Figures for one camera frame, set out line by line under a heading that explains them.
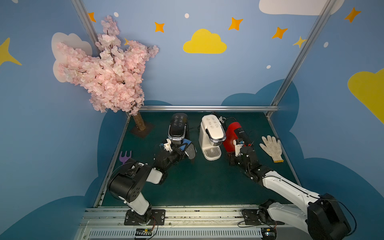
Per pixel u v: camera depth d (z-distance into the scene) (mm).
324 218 405
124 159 975
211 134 802
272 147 1017
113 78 672
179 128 820
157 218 749
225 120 1134
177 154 785
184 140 862
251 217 743
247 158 642
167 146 838
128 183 460
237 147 762
